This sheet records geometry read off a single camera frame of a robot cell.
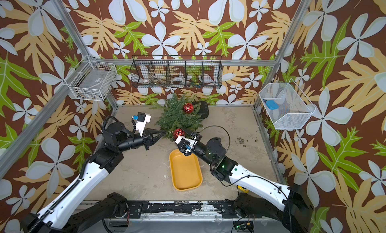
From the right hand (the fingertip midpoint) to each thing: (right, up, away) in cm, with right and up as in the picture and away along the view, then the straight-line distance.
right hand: (179, 131), depth 65 cm
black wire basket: (-6, +37, +31) cm, 49 cm away
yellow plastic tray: (+2, -25, +21) cm, 33 cm away
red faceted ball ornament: (+4, +11, +6) cm, 13 cm away
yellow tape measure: (+34, -33, +13) cm, 49 cm away
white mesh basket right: (+59, +13, +18) cm, 63 cm away
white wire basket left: (-52, +28, +20) cm, 62 cm away
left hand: (-6, 0, 0) cm, 6 cm away
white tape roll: (-3, +31, +34) cm, 46 cm away
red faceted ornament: (0, -1, -3) cm, 3 cm away
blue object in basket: (+52, +14, +21) cm, 58 cm away
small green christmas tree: (-4, +7, +11) cm, 14 cm away
